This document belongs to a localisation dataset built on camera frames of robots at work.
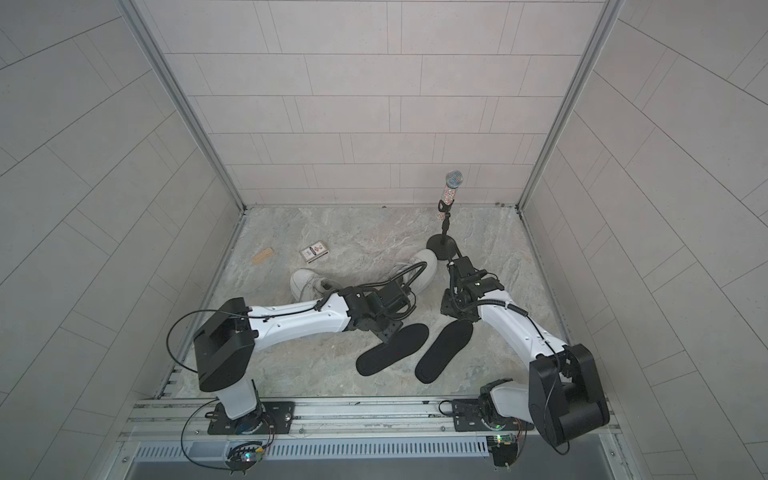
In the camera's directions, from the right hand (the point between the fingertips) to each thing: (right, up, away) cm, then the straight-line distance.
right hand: (448, 306), depth 86 cm
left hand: (-15, -4, -3) cm, 16 cm away
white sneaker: (-42, +6, +1) cm, 42 cm away
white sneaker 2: (-10, +12, -15) cm, 22 cm away
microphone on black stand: (+1, +17, +17) cm, 24 cm away
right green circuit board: (+10, -28, -19) cm, 35 cm away
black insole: (+1, -9, -2) cm, 9 cm away
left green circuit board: (-48, -27, -22) cm, 60 cm away
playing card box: (-44, +15, +15) cm, 49 cm away
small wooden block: (-62, +13, +15) cm, 65 cm away
